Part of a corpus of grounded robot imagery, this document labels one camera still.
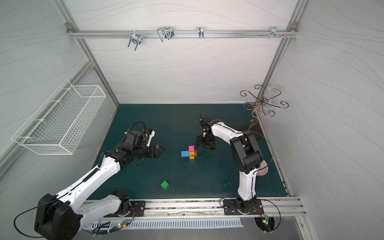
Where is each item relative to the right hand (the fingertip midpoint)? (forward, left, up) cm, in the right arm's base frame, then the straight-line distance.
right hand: (201, 147), depth 93 cm
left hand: (-8, +23, +11) cm, 27 cm away
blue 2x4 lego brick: (-6, +10, +2) cm, 12 cm away
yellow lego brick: (-7, +6, -1) cm, 9 cm away
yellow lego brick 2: (-7, +6, +4) cm, 10 cm away
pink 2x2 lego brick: (-6, +6, +8) cm, 11 cm away
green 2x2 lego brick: (-24, +19, +1) cm, 30 cm away
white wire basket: (-8, +67, +30) cm, 74 cm away
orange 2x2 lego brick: (-6, +3, +3) cm, 7 cm away
